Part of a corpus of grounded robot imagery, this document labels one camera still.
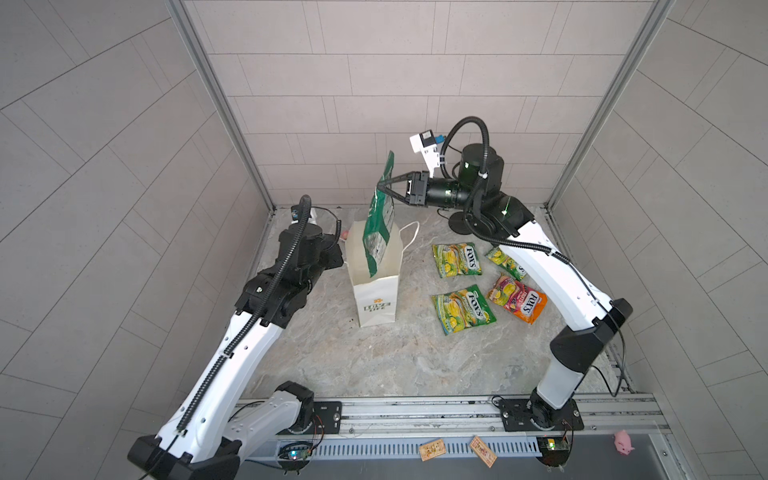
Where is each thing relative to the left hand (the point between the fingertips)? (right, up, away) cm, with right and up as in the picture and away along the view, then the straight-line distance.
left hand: (339, 236), depth 70 cm
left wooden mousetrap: (+22, -48, -3) cm, 53 cm away
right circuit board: (+50, -50, -1) cm, 70 cm away
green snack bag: (+9, +3, 0) cm, 10 cm away
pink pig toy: (+65, -47, -3) cm, 80 cm away
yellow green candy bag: (+33, -9, +29) cm, 45 cm away
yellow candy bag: (+32, -22, +17) cm, 43 cm away
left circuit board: (-9, -48, -5) cm, 49 cm away
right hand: (+11, +9, -13) cm, 19 cm away
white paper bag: (+9, -15, +2) cm, 17 cm away
